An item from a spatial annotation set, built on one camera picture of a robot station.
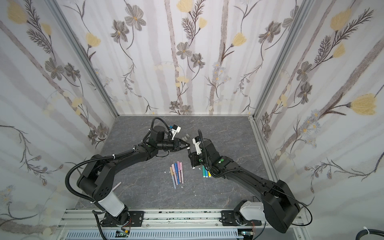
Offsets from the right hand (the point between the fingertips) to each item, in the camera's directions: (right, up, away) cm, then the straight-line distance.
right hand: (186, 152), depth 79 cm
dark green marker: (+10, -13, +11) cm, 20 cm away
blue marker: (+12, -14, +9) cm, 21 cm away
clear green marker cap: (-1, +8, +28) cm, 29 cm away
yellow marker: (+13, -15, +9) cm, 22 cm away
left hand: (0, +5, +2) cm, 5 cm away
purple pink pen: (-6, -12, +11) cm, 17 cm away
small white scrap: (-14, -14, +11) cm, 23 cm away
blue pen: (-6, -14, +9) cm, 18 cm away
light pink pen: (-8, -14, +11) cm, 20 cm away
